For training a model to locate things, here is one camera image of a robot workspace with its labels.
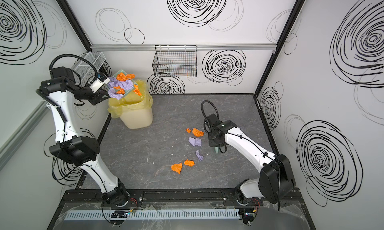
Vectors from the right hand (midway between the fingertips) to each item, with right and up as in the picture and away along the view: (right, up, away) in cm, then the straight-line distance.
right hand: (213, 143), depth 82 cm
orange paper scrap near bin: (-9, +4, +14) cm, 17 cm away
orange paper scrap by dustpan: (-41, +29, -5) cm, 50 cm away
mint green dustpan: (-44, +29, -7) cm, 53 cm away
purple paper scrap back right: (-10, -2, +11) cm, 15 cm away
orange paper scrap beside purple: (-13, -12, +2) cm, 18 cm away
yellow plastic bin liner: (-54, +24, +20) cm, 62 cm away
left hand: (-56, +27, -6) cm, 63 cm away
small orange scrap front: (-20, -14, 0) cm, 24 cm away
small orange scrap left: (-15, +4, +16) cm, 23 cm away
